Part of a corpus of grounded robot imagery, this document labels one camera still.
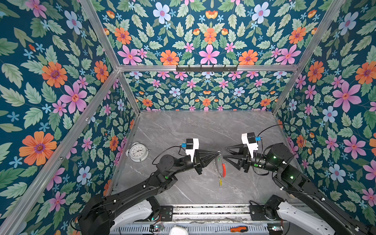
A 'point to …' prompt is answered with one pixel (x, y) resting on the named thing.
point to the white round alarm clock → (138, 152)
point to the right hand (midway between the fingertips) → (226, 152)
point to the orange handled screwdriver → (239, 228)
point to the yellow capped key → (221, 182)
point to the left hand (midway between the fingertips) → (218, 154)
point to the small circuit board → (158, 227)
